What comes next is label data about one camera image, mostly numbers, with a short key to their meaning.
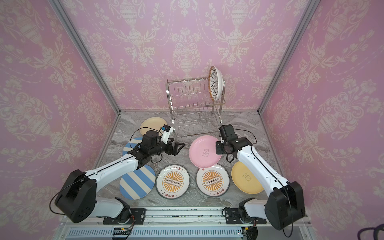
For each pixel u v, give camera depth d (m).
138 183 0.85
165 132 0.74
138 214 0.76
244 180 0.86
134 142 1.03
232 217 0.73
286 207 0.40
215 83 0.90
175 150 0.75
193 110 1.23
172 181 0.85
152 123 1.14
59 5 0.70
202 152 0.87
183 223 0.73
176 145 0.75
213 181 0.85
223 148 0.69
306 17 0.72
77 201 0.42
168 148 0.74
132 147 0.67
